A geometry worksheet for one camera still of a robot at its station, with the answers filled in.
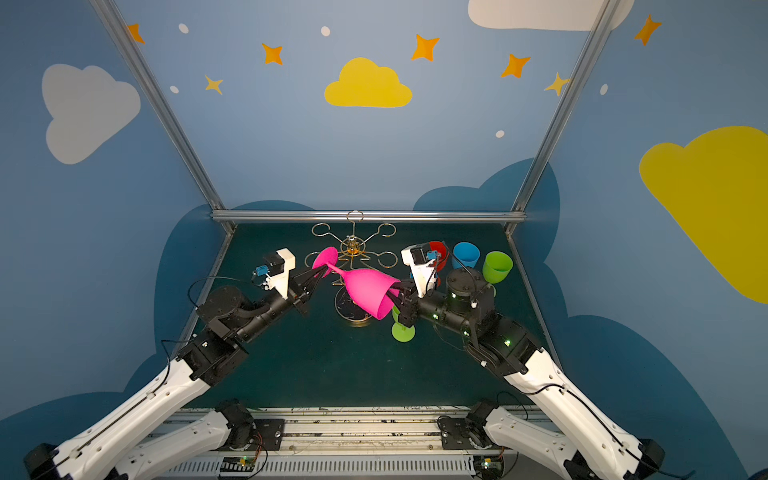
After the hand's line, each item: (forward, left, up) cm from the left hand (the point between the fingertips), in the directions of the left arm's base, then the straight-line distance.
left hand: (321, 262), depth 61 cm
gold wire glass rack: (+9, -3, -10) cm, 14 cm away
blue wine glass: (+22, -39, -23) cm, 50 cm away
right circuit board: (-32, -40, -42) cm, 66 cm away
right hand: (-4, -14, -1) cm, 15 cm away
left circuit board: (-32, +21, -41) cm, 56 cm away
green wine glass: (+23, -51, -30) cm, 63 cm away
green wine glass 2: (+3, -18, -39) cm, 43 cm away
